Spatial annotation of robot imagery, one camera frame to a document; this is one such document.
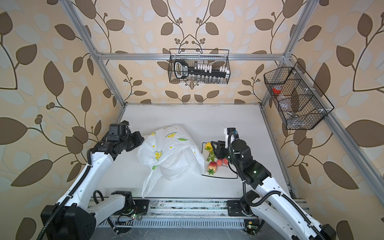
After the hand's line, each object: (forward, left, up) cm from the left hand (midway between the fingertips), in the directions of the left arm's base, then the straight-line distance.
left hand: (145, 136), depth 80 cm
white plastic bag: (-8, -15, 0) cm, 17 cm away
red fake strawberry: (-11, -37, -13) cm, 41 cm away
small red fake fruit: (-5, -46, -17) cm, 49 cm away
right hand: (-5, -38, +4) cm, 39 cm away
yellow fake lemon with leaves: (+1, -35, -12) cm, 37 cm away
